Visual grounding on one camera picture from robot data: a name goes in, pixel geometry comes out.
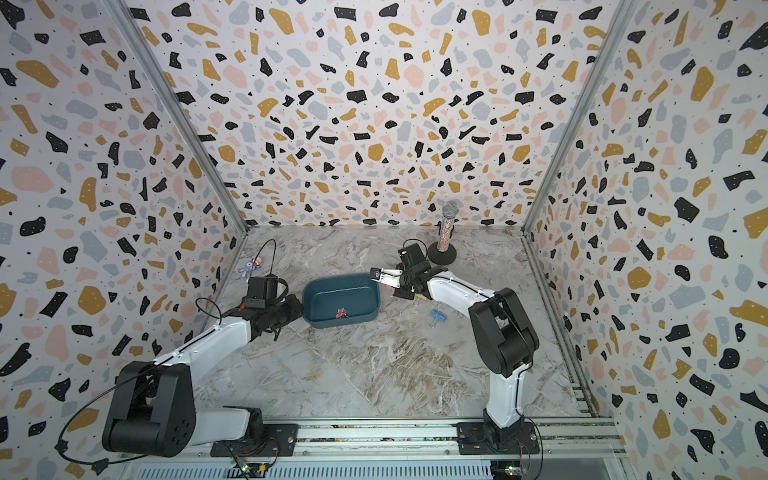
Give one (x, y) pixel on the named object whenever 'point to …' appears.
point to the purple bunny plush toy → (253, 264)
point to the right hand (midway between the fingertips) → (397, 276)
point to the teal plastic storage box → (359, 295)
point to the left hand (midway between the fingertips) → (305, 304)
